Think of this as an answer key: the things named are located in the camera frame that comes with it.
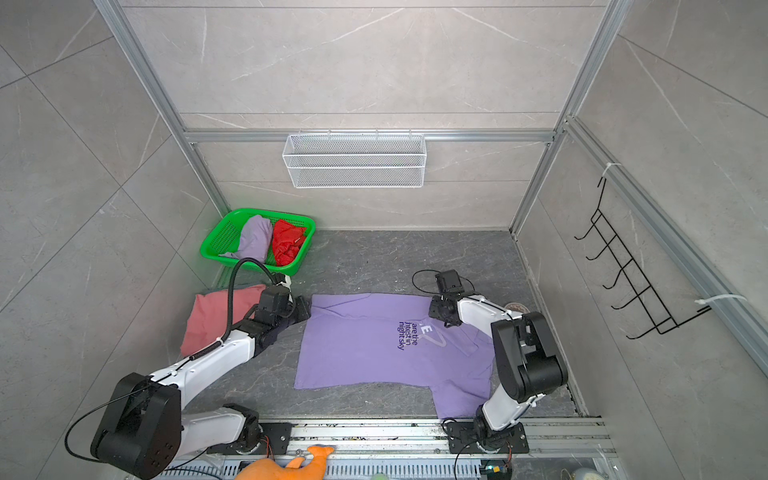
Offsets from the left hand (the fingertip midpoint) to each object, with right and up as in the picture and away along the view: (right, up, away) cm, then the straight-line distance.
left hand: (307, 295), depth 89 cm
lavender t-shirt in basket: (-26, +18, +21) cm, 38 cm away
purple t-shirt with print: (+15, -14, +2) cm, 20 cm away
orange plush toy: (-2, -35, -24) cm, 43 cm away
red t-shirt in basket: (-12, +18, +16) cm, 27 cm away
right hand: (+41, -5, +8) cm, 42 cm away
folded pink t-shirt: (-31, -7, +2) cm, 31 cm away
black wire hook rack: (+81, +9, -21) cm, 84 cm away
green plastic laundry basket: (-38, +20, +25) cm, 50 cm away
